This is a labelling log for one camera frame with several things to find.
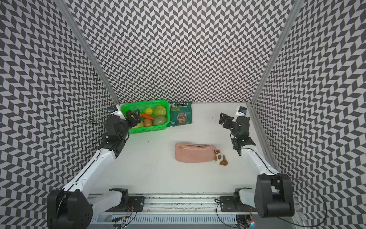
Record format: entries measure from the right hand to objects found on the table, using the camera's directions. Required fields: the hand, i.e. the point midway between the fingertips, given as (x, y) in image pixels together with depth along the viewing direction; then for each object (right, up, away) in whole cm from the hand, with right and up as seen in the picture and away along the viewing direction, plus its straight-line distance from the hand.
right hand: (226, 117), depth 85 cm
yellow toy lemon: (-54, +4, +23) cm, 59 cm away
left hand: (-54, +2, -5) cm, 55 cm away
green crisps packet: (-29, +3, +24) cm, 38 cm away
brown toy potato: (-52, -4, +15) cm, 54 cm away
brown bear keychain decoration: (-4, -24, +1) cm, 25 cm away
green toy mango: (-43, -2, +14) cm, 45 cm away
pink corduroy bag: (-19, -21, -4) cm, 28 cm away
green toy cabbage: (-45, +5, +20) cm, 49 cm away
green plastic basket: (-58, +8, +22) cm, 63 cm away
